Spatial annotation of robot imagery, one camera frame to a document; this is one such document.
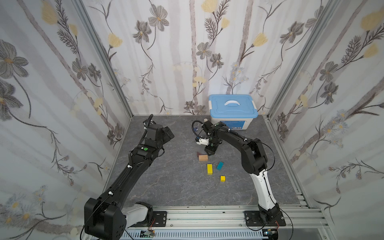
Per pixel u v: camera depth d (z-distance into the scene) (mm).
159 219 732
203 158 948
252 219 732
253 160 577
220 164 925
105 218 383
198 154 959
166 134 727
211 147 870
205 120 1045
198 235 702
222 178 863
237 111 1018
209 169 888
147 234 705
